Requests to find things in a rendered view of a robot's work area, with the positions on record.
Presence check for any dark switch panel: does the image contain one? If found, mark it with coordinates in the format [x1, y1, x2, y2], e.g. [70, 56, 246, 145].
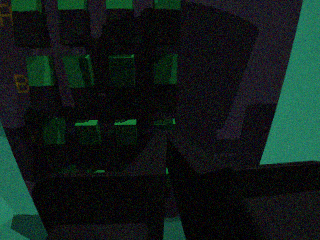
[0, 0, 303, 200]

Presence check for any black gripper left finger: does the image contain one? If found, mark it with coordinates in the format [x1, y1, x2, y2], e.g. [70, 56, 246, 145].
[31, 130, 167, 240]

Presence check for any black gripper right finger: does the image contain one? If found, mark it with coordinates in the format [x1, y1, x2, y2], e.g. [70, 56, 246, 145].
[165, 130, 320, 240]

